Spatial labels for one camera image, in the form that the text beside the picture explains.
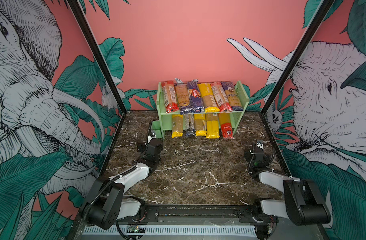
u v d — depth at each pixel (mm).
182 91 907
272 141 1084
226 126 906
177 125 901
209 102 838
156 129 1039
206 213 747
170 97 851
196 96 856
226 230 701
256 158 699
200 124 927
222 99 838
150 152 671
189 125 906
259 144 792
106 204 413
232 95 884
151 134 732
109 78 989
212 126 919
